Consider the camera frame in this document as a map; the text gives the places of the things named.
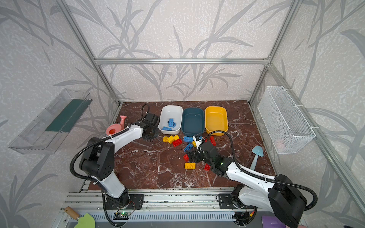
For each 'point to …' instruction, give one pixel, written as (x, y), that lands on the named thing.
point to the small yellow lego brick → (194, 144)
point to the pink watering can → (114, 128)
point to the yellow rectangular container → (216, 119)
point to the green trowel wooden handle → (72, 213)
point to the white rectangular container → (170, 111)
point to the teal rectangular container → (193, 121)
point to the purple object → (271, 221)
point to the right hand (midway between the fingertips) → (191, 147)
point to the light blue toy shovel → (258, 150)
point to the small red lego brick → (186, 157)
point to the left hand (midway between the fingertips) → (156, 134)
